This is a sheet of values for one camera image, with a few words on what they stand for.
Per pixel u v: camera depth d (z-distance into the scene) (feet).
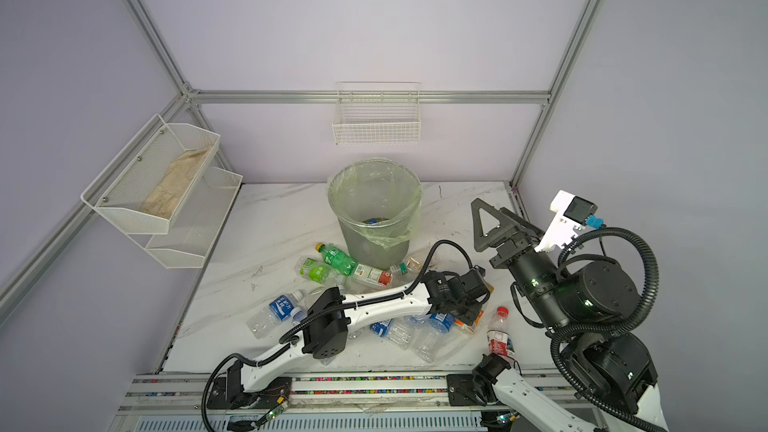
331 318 1.88
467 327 2.62
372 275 2.89
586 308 1.01
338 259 3.14
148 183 2.52
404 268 3.05
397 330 2.68
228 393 2.07
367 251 3.03
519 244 1.26
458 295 2.10
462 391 2.41
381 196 3.22
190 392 2.46
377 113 3.14
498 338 2.56
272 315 2.68
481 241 1.34
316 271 2.96
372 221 2.44
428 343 2.74
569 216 1.25
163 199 2.47
